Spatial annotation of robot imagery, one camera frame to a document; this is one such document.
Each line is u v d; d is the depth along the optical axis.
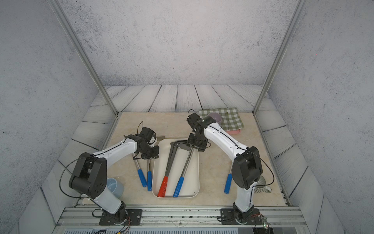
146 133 0.75
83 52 0.87
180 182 0.81
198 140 0.70
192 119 0.68
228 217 0.73
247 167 0.47
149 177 0.85
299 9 0.71
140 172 0.88
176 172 0.88
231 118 1.16
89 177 0.46
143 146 0.69
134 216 0.74
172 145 0.98
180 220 0.73
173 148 0.96
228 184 0.83
